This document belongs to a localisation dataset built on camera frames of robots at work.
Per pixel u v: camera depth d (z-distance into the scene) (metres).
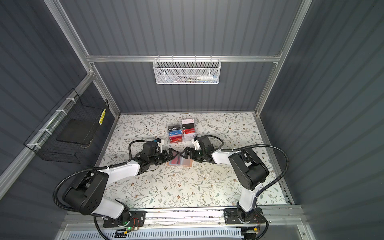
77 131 0.76
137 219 0.72
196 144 0.88
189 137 1.02
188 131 1.03
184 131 1.02
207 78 0.89
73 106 0.77
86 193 0.44
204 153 0.75
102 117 0.83
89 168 0.47
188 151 0.84
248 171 0.49
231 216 0.73
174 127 1.02
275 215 0.76
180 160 0.93
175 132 1.02
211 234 0.77
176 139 1.02
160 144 0.83
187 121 1.02
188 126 1.02
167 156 0.79
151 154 0.73
